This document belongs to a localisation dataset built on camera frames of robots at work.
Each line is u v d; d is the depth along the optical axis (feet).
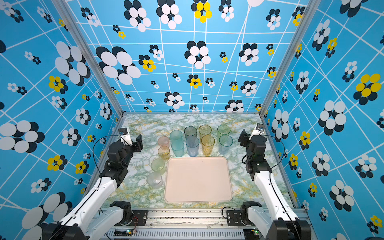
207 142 3.07
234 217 2.37
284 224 1.27
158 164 3.07
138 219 2.38
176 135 3.25
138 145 2.34
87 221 1.43
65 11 2.29
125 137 2.19
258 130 2.15
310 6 2.24
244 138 2.33
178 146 3.25
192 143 2.99
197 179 2.84
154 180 2.76
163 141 3.28
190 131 3.16
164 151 3.12
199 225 2.38
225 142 3.07
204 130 3.18
